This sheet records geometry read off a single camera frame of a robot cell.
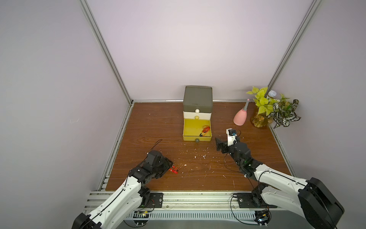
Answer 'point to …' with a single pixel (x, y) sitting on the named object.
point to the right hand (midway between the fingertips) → (224, 134)
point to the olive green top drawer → (198, 108)
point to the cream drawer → (193, 115)
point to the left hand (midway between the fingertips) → (173, 164)
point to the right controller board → (262, 217)
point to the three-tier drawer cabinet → (198, 94)
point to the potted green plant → (273, 109)
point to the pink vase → (240, 118)
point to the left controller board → (140, 218)
